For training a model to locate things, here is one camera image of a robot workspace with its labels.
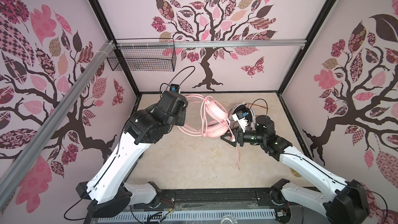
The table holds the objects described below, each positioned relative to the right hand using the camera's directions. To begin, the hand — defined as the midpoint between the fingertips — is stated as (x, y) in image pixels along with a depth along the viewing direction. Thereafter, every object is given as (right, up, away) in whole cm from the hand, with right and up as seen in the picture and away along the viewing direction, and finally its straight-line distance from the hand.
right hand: (224, 134), depth 71 cm
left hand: (-22, +11, -8) cm, 25 cm away
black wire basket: (-47, +46, +24) cm, 70 cm away
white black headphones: (+21, +7, +26) cm, 34 cm away
